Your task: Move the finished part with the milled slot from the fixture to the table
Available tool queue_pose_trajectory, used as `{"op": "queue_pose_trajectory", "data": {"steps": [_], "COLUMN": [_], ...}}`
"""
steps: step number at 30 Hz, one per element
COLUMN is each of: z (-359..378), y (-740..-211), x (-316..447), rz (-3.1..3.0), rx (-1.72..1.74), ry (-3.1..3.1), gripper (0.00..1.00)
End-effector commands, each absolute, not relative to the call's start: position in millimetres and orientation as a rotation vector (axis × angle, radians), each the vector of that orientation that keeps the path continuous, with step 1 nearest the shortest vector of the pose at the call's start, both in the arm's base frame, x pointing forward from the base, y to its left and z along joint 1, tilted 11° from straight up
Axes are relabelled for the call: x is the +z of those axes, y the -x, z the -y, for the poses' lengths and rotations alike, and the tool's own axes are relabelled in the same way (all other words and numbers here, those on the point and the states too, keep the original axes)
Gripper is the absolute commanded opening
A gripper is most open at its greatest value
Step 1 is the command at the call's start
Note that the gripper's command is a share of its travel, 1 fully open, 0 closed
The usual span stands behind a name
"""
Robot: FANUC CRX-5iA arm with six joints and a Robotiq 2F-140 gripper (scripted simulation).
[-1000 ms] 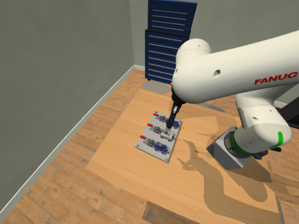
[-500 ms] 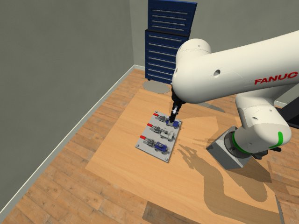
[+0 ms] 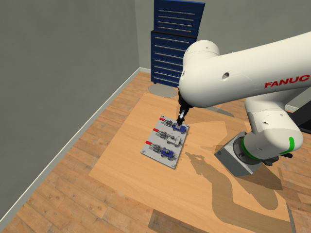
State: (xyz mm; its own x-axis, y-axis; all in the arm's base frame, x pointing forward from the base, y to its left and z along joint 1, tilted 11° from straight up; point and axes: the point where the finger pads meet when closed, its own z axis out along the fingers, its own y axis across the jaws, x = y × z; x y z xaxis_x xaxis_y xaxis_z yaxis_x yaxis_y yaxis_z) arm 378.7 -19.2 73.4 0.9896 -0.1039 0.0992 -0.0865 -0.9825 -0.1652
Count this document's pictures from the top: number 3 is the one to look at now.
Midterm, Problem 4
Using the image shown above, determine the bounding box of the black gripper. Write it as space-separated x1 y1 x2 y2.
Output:
176 97 194 129

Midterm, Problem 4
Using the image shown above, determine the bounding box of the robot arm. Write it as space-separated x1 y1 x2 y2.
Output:
177 32 311 166

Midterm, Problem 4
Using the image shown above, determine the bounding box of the blue rectangular plate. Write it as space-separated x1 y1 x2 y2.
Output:
161 150 173 158

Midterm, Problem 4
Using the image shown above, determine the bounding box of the blue flat plate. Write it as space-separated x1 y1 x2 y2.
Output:
173 125 186 133

